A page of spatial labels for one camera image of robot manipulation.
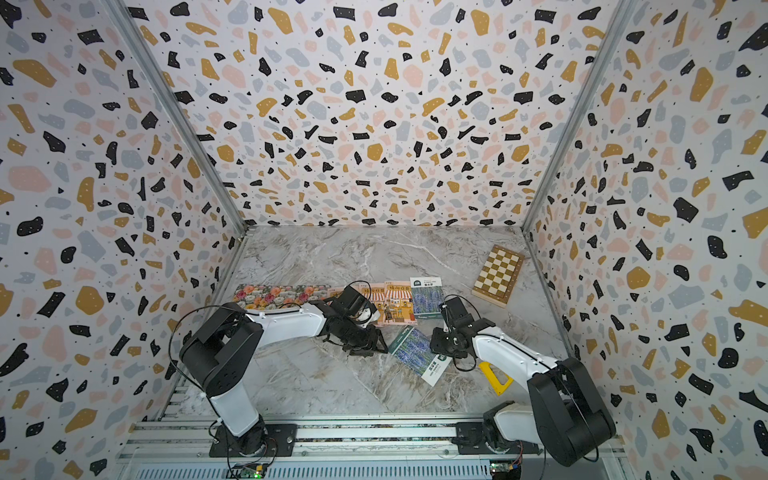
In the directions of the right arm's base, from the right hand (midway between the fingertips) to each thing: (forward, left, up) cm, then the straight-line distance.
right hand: (436, 345), depth 88 cm
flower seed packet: (+16, +54, 0) cm, 56 cm away
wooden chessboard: (+25, -23, 0) cm, 34 cm away
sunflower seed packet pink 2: (+16, +18, -1) cm, 24 cm away
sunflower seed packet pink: (+6, +19, +20) cm, 28 cm away
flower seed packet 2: (+19, +38, -1) cm, 43 cm away
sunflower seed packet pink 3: (+15, +12, -2) cm, 19 cm away
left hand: (-3, +14, +2) cm, 15 cm away
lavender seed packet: (+19, +2, -3) cm, 19 cm away
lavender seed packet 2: (-1, +6, -2) cm, 7 cm away
